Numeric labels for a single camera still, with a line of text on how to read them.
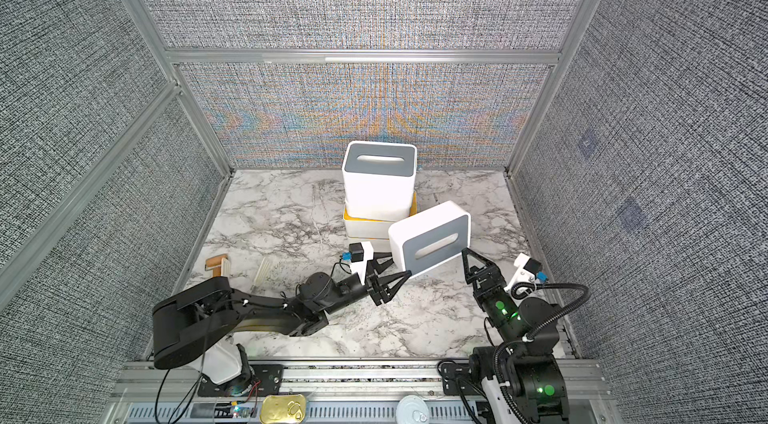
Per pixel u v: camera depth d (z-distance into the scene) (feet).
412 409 2.16
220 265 2.97
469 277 1.83
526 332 1.49
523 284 1.87
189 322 1.53
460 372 2.46
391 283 2.07
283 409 2.18
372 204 2.51
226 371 2.01
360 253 1.98
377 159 2.49
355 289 2.10
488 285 1.83
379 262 2.28
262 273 2.88
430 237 2.02
